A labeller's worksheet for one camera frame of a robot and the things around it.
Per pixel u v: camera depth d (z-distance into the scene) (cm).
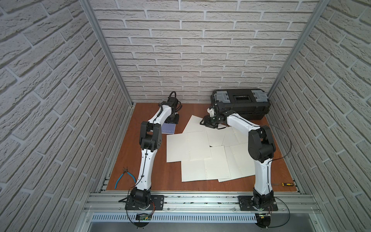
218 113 79
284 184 79
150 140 65
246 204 73
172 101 90
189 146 100
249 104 97
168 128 103
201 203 76
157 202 74
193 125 109
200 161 88
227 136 101
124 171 85
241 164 87
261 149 56
